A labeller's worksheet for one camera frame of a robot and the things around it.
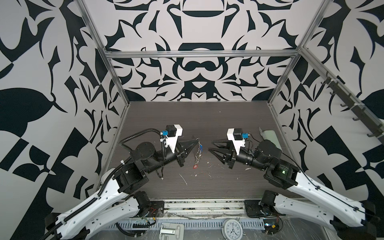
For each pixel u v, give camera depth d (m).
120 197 0.44
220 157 0.55
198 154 0.59
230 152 0.51
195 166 0.70
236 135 0.48
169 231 0.68
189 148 0.55
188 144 0.53
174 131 0.47
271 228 0.70
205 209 0.76
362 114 0.55
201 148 0.57
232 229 0.66
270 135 0.98
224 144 0.58
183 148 0.52
